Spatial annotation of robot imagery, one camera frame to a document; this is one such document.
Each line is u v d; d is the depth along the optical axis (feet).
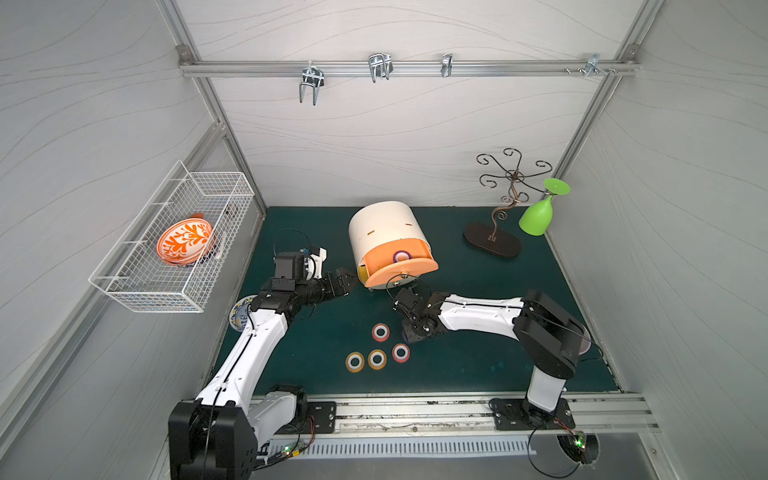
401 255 2.76
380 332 2.90
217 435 1.24
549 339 1.54
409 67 2.56
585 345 2.63
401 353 2.75
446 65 2.56
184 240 2.19
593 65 2.51
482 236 3.68
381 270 2.49
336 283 2.33
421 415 2.47
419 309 2.25
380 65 2.51
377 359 2.70
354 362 2.69
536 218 2.86
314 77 2.57
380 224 2.91
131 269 1.92
